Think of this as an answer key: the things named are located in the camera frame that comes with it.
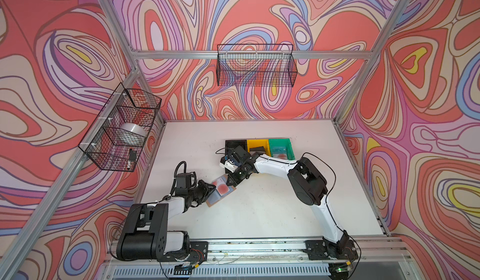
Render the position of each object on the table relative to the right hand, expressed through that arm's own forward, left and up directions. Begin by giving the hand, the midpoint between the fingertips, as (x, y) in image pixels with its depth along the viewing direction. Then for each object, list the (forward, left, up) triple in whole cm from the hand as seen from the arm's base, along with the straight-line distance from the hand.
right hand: (230, 186), depth 92 cm
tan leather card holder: (-5, +7, +1) cm, 9 cm away
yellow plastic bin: (+22, -14, +7) cm, 27 cm away
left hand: (-1, +6, +3) cm, 7 cm away
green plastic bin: (+20, -29, +3) cm, 35 cm away
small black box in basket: (+2, +37, +26) cm, 46 cm away
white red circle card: (0, +4, +1) cm, 4 cm away
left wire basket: (+8, +44, +31) cm, 54 cm away
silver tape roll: (+7, +35, +35) cm, 50 cm away
